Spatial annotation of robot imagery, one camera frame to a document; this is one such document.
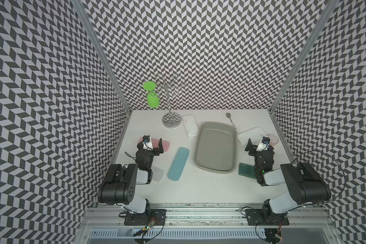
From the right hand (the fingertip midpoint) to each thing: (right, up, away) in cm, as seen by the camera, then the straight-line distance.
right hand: (256, 142), depth 90 cm
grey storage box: (-24, -4, +5) cm, 25 cm away
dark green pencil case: (-6, -17, -1) cm, 18 cm away
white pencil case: (-39, +9, +16) cm, 44 cm away
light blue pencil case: (-49, -16, -3) cm, 51 cm away
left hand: (-62, +2, +1) cm, 62 cm away
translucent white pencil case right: (+3, +4, +8) cm, 9 cm away
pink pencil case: (-59, 0, -9) cm, 60 cm away
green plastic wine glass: (-65, +28, +7) cm, 71 cm away
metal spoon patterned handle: (-10, +17, +25) cm, 32 cm away
